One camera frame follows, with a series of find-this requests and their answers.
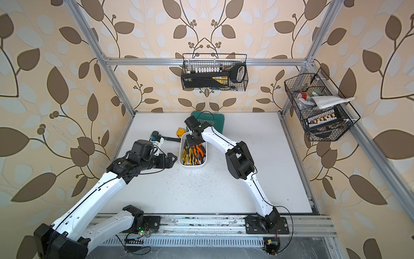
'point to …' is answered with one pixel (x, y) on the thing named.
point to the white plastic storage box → (183, 138)
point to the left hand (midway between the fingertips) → (169, 157)
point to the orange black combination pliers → (195, 155)
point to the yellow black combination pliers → (186, 153)
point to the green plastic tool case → (216, 119)
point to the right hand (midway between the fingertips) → (193, 140)
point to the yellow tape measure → (180, 131)
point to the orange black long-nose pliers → (201, 151)
